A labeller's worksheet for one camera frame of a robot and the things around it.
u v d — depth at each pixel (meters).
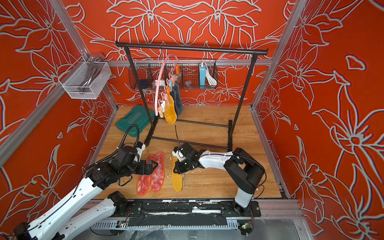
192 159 0.69
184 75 0.99
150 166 0.66
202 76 0.86
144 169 0.64
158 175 0.83
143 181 0.81
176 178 0.80
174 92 0.81
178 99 0.88
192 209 0.74
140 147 0.67
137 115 1.07
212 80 0.90
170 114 0.87
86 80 0.83
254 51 0.54
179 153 0.76
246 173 0.46
